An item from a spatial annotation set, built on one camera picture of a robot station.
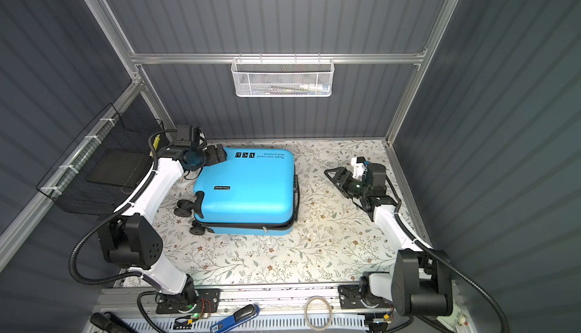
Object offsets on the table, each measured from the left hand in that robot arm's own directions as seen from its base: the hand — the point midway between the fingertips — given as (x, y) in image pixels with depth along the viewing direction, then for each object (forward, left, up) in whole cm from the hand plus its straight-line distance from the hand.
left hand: (217, 156), depth 87 cm
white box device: (-55, -78, -17) cm, 97 cm away
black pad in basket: (-12, +27, +10) cm, 31 cm away
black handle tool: (-50, +28, -20) cm, 61 cm away
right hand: (-12, -43, -2) cm, 45 cm away
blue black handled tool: (-51, -11, -17) cm, 55 cm away
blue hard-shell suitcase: (-15, -15, -4) cm, 22 cm away
